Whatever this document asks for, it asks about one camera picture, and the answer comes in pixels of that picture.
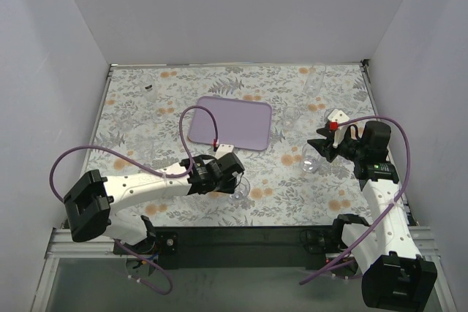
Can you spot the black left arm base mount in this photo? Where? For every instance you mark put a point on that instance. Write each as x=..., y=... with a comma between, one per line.
x=163, y=243

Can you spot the clear wine glass left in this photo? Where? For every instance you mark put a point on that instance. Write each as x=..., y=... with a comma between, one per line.
x=159, y=114

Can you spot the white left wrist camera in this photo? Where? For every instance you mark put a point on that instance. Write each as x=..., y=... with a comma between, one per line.
x=222, y=150

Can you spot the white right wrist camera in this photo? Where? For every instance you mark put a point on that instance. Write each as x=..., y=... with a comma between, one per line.
x=338, y=121

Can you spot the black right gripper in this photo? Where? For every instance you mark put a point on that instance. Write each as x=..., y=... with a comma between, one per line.
x=333, y=147

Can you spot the faceted clear tumbler glass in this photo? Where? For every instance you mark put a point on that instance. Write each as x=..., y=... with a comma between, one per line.
x=241, y=192

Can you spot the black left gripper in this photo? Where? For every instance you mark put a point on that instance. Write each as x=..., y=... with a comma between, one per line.
x=232, y=170

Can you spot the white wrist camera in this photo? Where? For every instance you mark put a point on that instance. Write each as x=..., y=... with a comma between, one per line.
x=338, y=121
x=222, y=150

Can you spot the tall clear glass back right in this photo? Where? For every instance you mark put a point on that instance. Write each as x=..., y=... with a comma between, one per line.
x=314, y=80

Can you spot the small clear glass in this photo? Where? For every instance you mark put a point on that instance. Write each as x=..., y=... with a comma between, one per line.
x=123, y=120

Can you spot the aluminium table frame rail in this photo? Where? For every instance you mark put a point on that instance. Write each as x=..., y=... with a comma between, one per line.
x=61, y=246

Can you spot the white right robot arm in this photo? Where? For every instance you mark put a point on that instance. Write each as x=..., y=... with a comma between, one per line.
x=395, y=276

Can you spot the clear glass far right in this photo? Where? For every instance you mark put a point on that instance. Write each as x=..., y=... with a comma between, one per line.
x=327, y=116

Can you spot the lilac rectangular plastic tray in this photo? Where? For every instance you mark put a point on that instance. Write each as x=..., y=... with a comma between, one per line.
x=244, y=124

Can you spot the clear stemmed glass back left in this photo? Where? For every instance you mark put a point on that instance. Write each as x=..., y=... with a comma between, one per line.
x=148, y=87

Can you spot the floral patterned table mat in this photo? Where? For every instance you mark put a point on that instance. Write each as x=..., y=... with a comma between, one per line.
x=281, y=192

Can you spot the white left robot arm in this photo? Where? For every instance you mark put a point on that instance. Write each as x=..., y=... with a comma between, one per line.
x=96, y=205

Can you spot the clear glass near tray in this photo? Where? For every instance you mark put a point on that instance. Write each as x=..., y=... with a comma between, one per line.
x=290, y=116

